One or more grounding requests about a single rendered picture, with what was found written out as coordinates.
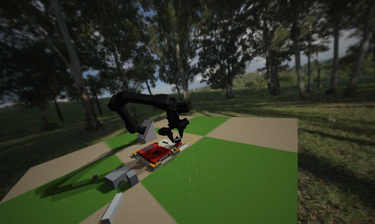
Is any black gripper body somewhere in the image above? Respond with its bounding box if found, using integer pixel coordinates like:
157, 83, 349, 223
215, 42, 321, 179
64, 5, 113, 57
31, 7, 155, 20
158, 114, 179, 136

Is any black wheel with grey hub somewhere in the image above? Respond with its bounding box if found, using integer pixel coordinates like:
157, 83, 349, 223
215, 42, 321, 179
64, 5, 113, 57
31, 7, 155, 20
174, 137, 181, 143

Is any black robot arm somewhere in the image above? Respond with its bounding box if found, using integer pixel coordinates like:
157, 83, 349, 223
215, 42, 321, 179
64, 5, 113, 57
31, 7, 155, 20
108, 90, 190, 135

